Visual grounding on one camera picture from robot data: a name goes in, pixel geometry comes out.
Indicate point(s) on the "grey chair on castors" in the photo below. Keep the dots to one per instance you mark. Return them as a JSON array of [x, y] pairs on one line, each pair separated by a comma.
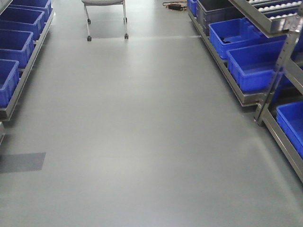
[[104, 2]]

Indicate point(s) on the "small black part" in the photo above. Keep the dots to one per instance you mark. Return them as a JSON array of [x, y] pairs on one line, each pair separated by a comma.
[[226, 40]]

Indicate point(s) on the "dark navy plastic bin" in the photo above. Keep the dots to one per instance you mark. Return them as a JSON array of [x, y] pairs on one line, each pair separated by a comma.
[[206, 19]]

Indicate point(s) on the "steel roller rack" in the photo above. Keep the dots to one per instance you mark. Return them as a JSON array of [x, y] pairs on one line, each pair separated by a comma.
[[282, 61], [281, 142]]

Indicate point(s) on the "black power adapter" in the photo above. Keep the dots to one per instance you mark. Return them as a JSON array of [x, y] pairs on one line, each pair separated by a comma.
[[174, 7]]

